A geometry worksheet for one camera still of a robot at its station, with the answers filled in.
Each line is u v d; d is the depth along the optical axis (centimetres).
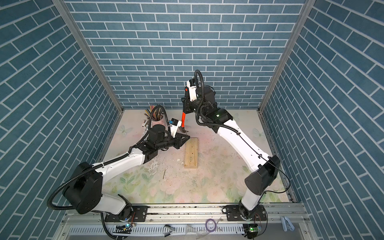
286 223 70
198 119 58
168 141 71
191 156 91
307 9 72
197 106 54
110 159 50
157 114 105
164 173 87
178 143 71
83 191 42
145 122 109
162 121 99
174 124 72
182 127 80
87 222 74
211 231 69
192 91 62
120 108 122
